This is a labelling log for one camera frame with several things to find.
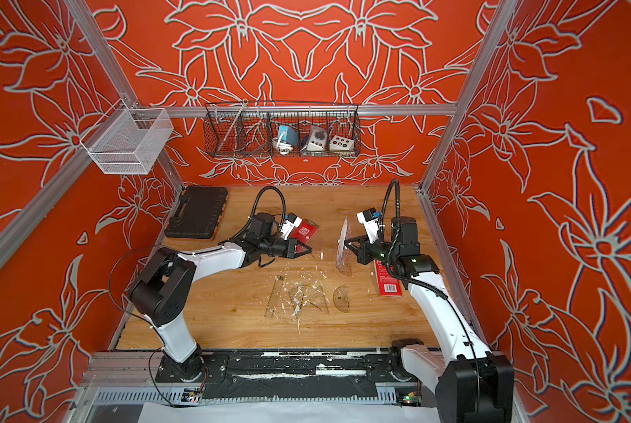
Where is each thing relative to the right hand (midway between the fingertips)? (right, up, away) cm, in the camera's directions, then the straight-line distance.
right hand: (343, 242), depth 76 cm
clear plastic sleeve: (0, +2, +1) cm, 2 cm away
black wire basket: (-36, +41, +22) cm, 58 cm away
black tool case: (-56, +8, +29) cm, 63 cm away
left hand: (-9, -4, +9) cm, 14 cm away
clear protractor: (+3, -12, +17) cm, 21 cm away
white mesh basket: (-74, +34, +14) cm, 83 cm away
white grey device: (-8, +34, +15) cm, 38 cm away
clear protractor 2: (+1, -21, +10) cm, 23 cm away
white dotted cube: (+1, +34, +19) cm, 39 cm away
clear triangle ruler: (-8, -20, +12) cm, 25 cm away
